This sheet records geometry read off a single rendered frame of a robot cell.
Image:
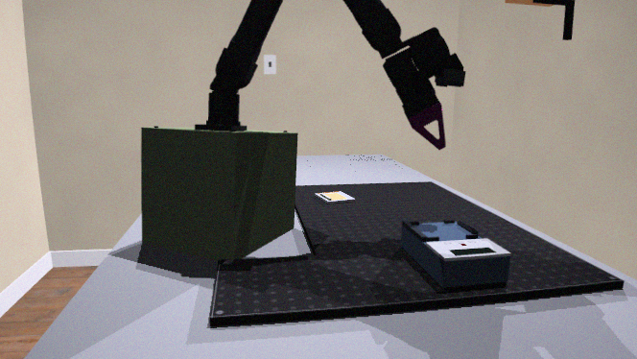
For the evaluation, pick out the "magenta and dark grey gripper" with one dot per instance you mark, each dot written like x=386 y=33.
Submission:
x=419 y=109

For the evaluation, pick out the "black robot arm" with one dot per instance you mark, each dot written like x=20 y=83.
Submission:
x=236 y=66

